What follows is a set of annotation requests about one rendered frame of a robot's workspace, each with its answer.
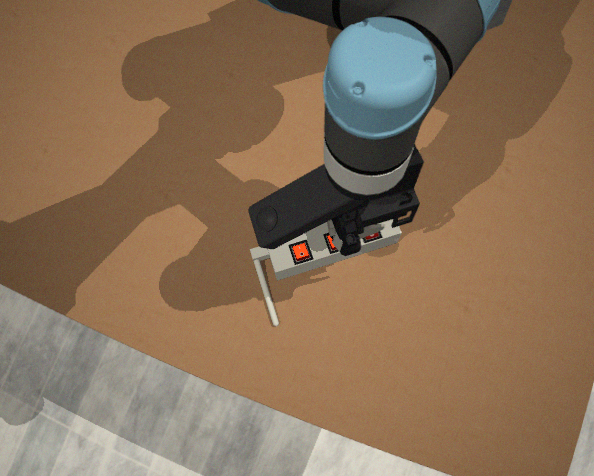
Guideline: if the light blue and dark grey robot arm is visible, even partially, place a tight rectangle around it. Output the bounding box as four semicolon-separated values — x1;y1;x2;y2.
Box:
248;0;500;249

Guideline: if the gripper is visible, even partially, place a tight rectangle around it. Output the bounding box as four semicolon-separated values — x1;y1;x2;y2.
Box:
325;144;424;256

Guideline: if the white power strip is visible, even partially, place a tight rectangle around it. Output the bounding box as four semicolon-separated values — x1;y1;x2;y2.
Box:
250;220;402;326

